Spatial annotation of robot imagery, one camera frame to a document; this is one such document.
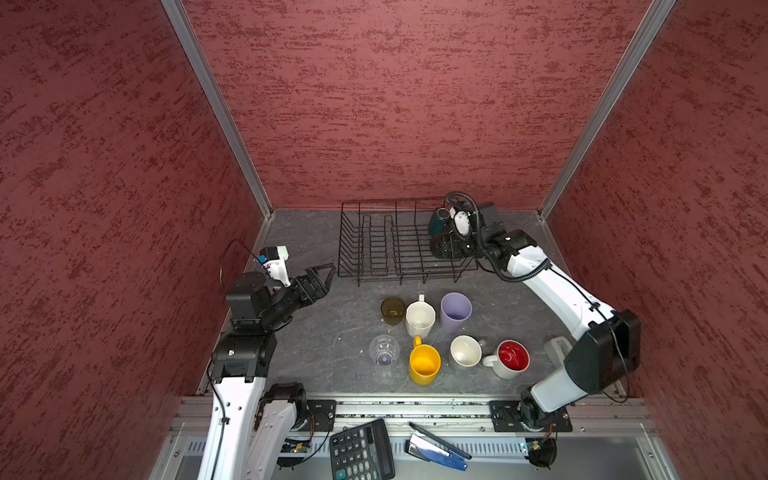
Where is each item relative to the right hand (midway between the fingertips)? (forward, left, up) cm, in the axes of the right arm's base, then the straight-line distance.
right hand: (447, 247), depth 83 cm
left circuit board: (-43, +42, -23) cm, 65 cm away
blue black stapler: (-45, +9, -19) cm, 50 cm away
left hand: (-14, +32, +7) cm, 36 cm away
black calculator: (-46, +25, -19) cm, 55 cm away
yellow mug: (-25, +8, -21) cm, 34 cm away
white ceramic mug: (-14, +8, -14) cm, 22 cm away
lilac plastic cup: (-12, -3, -14) cm, 19 cm away
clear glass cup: (-22, +19, -20) cm, 35 cm away
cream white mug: (-23, -4, -18) cm, 29 cm away
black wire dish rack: (+18, +19, -17) cm, 31 cm away
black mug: (-6, +2, +8) cm, 11 cm away
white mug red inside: (-25, -17, -20) cm, 36 cm away
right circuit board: (-47, -19, -22) cm, 55 cm away
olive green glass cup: (-10, +16, -19) cm, 27 cm away
